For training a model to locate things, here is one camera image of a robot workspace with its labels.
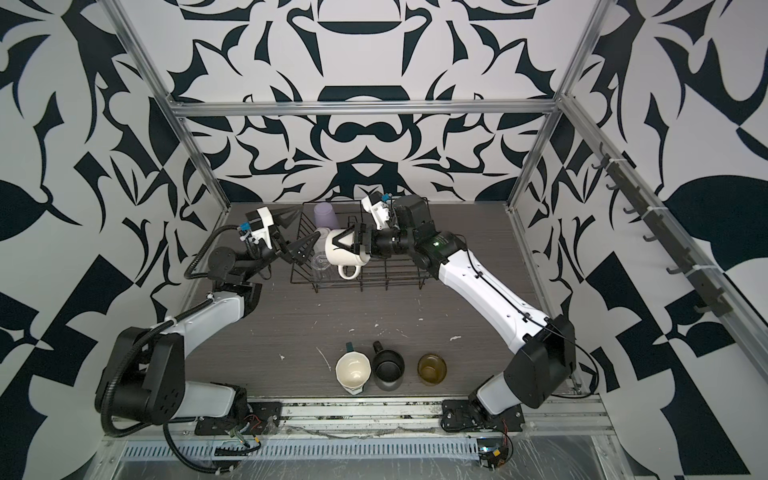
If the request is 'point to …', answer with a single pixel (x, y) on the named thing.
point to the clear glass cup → (320, 266)
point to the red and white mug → (348, 263)
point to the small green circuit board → (492, 452)
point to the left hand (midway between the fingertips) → (306, 214)
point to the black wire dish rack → (380, 271)
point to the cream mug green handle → (353, 369)
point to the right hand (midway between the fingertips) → (343, 240)
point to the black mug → (388, 366)
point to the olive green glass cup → (431, 369)
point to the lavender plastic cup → (325, 216)
